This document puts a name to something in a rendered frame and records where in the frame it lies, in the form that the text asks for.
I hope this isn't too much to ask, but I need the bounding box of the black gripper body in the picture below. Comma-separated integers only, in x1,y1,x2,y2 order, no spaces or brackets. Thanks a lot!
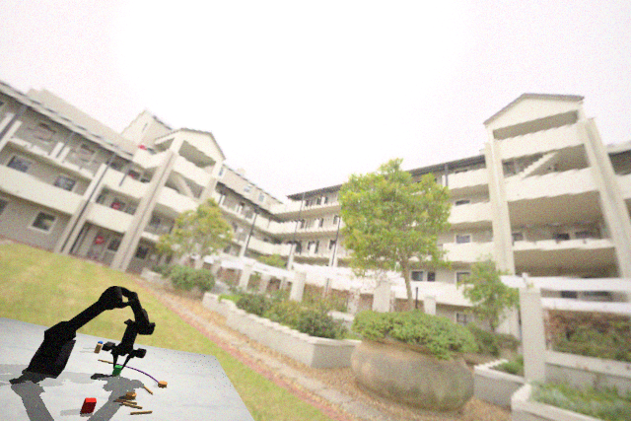
102,334,147,359

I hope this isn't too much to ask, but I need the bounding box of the small red cube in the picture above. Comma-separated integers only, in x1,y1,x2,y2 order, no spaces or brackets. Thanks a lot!
81,397,97,413

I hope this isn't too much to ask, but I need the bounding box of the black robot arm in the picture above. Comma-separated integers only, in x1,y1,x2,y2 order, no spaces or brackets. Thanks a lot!
39,286,155,358

